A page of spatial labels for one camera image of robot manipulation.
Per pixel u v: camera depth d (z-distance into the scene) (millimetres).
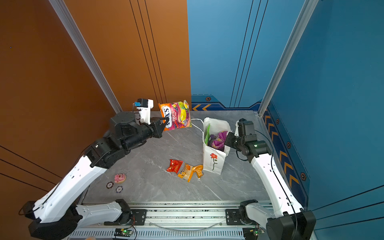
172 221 727
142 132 493
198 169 889
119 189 828
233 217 725
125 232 705
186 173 868
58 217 387
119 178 832
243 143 553
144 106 505
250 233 705
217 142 816
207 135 810
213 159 760
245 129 557
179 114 623
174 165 892
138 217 739
